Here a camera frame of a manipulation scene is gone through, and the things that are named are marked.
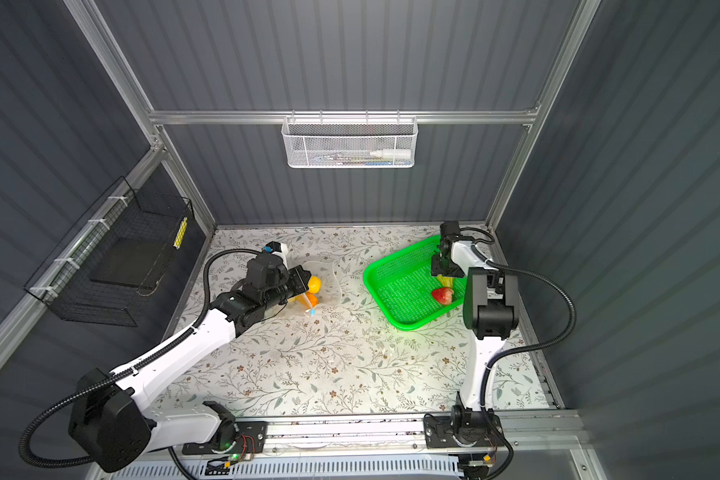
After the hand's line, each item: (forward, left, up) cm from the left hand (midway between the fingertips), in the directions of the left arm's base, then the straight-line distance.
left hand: (313, 272), depth 80 cm
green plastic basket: (+9, -28, -20) cm, 35 cm away
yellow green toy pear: (+6, -42, -17) cm, 46 cm away
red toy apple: (0, -39, -15) cm, 42 cm away
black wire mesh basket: (-10, +50, +13) cm, 52 cm away
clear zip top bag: (+8, -1, -21) cm, 23 cm away
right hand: (+11, -44, -17) cm, 49 cm away
